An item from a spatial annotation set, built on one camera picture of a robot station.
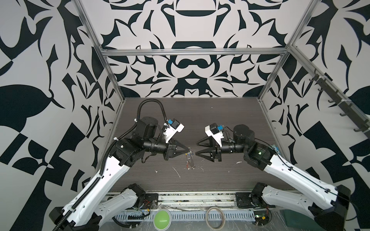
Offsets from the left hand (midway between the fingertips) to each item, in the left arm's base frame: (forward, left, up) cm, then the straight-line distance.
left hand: (189, 148), depth 58 cm
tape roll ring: (-22, -16, -31) cm, 41 cm away
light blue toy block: (+12, -57, -32) cm, 66 cm away
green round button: (-21, +13, -30) cm, 39 cm away
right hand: (0, -4, -2) cm, 4 cm away
